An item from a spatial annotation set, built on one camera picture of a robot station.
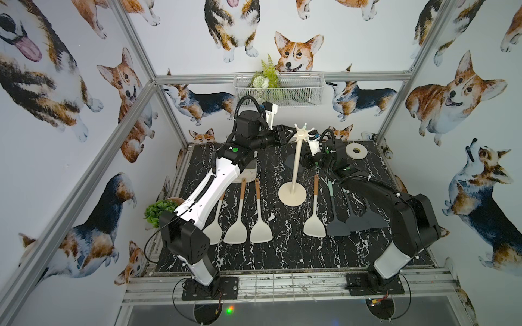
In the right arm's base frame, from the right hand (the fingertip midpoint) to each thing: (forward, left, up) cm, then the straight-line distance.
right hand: (296, 147), depth 85 cm
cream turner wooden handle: (-26, +16, -23) cm, 39 cm away
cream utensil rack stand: (-7, +1, -25) cm, 26 cm away
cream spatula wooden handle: (-27, +26, -24) cm, 44 cm away
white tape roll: (+18, -38, -27) cm, 50 cm away
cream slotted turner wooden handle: (-24, -8, -25) cm, 35 cm away
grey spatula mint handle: (-24, -17, -25) cm, 39 cm away
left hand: (-6, +1, +15) cm, 16 cm away
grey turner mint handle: (-22, -26, -27) cm, 43 cm away
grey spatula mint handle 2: (-7, +3, -1) cm, 7 cm away
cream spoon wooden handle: (-26, +36, -24) cm, 51 cm away
